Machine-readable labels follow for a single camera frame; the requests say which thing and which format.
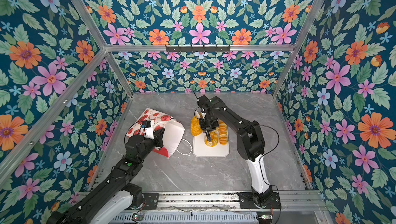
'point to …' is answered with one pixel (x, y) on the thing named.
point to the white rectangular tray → (200, 149)
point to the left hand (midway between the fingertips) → (165, 126)
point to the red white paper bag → (174, 130)
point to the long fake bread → (223, 132)
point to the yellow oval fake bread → (195, 127)
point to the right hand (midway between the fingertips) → (205, 129)
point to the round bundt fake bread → (214, 138)
